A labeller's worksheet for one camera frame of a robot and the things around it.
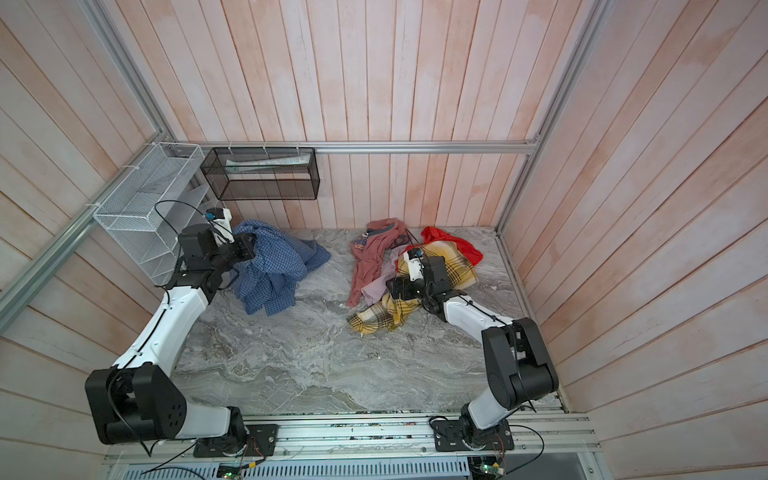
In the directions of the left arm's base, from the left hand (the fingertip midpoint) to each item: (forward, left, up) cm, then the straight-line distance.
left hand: (257, 240), depth 82 cm
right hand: (-2, -40, -15) cm, 43 cm away
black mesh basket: (+33, +7, -1) cm, 34 cm away
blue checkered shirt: (-1, +2, -19) cm, 19 cm away
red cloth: (+21, -55, -20) cm, 62 cm away
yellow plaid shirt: (-13, -36, -20) cm, 43 cm away
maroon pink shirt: (+13, -31, -21) cm, 40 cm away
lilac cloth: (-3, -33, -22) cm, 40 cm away
